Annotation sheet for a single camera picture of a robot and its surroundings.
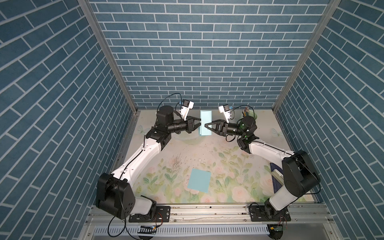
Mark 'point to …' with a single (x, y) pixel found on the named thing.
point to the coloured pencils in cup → (245, 111)
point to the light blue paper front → (199, 180)
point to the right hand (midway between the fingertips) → (208, 128)
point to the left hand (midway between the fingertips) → (207, 123)
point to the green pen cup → (252, 114)
